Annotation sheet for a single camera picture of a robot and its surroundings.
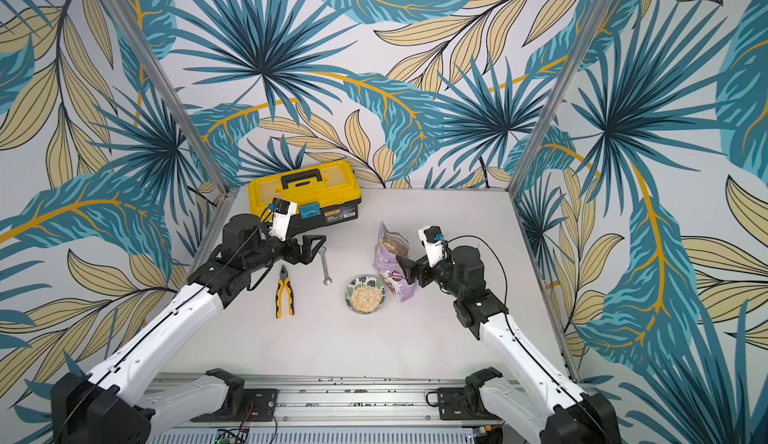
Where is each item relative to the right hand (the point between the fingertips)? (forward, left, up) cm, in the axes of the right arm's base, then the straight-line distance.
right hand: (395, 257), depth 76 cm
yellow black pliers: (+5, +34, -20) cm, 40 cm away
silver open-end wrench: (+5, +21, -21) cm, 30 cm away
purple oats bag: (+9, +1, -9) cm, 13 cm away
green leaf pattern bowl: (-2, +9, -18) cm, 20 cm away
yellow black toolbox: (+27, +23, -5) cm, 36 cm away
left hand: (+5, +21, +4) cm, 22 cm away
